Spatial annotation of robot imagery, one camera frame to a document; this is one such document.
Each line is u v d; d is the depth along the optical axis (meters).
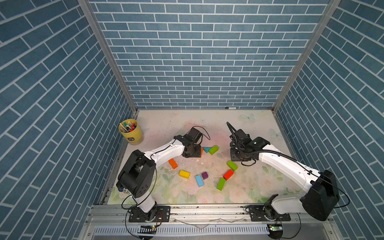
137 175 0.45
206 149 0.96
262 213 0.74
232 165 0.89
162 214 0.73
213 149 0.96
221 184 0.84
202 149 0.96
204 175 0.85
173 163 0.91
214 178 0.86
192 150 0.75
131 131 0.89
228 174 0.87
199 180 0.84
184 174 0.86
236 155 0.72
